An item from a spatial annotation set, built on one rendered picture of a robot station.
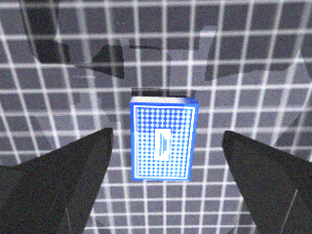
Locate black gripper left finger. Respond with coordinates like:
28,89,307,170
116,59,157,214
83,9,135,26
0,128,114,234

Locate blue rectangular card box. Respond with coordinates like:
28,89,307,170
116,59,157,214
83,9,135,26
131,97,199,181

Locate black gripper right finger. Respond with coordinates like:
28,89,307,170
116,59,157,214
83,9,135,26
222,131,312,234

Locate black grid work mat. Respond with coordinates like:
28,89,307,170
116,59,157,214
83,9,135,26
0,0,312,234

